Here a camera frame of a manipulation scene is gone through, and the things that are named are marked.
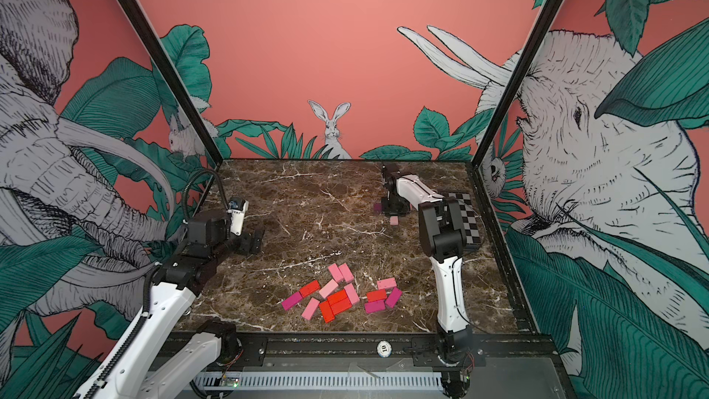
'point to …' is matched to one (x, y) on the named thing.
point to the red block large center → (340, 302)
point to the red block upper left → (309, 289)
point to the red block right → (377, 295)
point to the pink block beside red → (352, 294)
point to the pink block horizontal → (386, 283)
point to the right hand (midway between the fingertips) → (391, 209)
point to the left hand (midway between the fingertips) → (249, 223)
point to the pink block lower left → (310, 308)
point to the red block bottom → (327, 311)
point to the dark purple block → (378, 207)
